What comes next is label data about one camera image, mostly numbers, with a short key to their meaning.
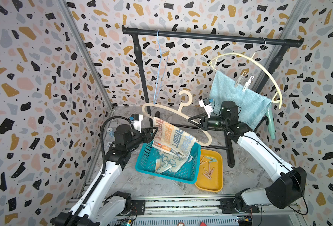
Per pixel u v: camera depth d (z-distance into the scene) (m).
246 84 0.62
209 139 0.69
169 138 0.83
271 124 0.78
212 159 0.91
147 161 0.90
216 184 0.82
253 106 0.64
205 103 0.63
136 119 0.66
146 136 0.64
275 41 0.49
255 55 0.92
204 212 0.73
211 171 0.86
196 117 0.66
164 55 0.94
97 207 0.40
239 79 0.63
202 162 0.90
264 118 0.82
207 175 0.84
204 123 0.63
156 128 0.72
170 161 0.86
